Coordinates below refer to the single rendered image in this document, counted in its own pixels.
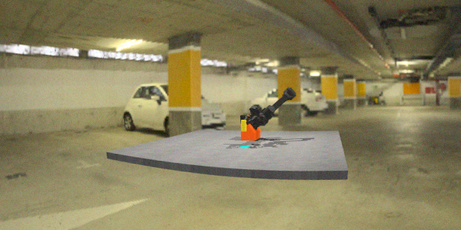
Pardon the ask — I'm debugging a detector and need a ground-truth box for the yellow cylinder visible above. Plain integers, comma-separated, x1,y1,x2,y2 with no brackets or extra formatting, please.
241,120,247,132

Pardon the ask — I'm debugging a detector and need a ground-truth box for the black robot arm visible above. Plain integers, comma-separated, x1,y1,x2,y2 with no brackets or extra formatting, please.
250,87,296,130

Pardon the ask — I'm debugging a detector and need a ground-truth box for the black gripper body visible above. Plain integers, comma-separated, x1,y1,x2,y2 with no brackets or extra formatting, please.
240,115,266,126

